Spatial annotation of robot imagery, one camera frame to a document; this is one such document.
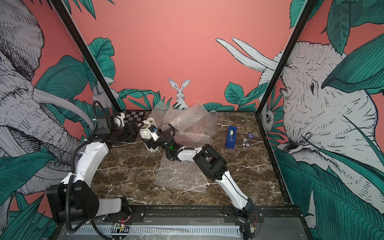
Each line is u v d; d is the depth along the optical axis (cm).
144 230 70
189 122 111
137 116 115
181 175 88
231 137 100
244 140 103
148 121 85
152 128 78
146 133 82
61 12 70
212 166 57
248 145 101
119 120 69
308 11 70
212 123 100
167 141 73
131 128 72
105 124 62
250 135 107
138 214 73
